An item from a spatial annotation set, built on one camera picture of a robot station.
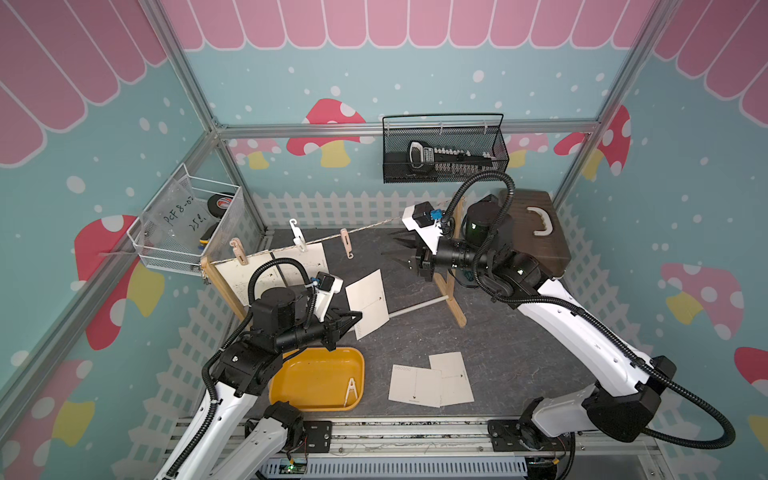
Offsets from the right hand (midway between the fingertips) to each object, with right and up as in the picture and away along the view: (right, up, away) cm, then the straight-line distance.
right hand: (388, 246), depth 58 cm
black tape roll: (-47, +12, +22) cm, 53 cm away
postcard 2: (+7, -38, +25) cm, 46 cm away
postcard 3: (+18, -38, +25) cm, 49 cm away
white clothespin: (-10, -38, +23) cm, 45 cm away
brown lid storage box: (+46, +7, +34) cm, 57 cm away
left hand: (-6, -17, +8) cm, 19 cm away
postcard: (-5, -11, +7) cm, 14 cm away
